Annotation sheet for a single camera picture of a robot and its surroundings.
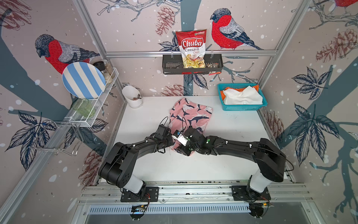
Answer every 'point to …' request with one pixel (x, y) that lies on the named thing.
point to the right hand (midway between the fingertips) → (179, 144)
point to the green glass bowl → (83, 106)
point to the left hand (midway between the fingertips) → (173, 139)
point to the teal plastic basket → (240, 107)
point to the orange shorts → (239, 89)
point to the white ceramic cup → (133, 96)
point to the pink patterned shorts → (185, 113)
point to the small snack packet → (213, 65)
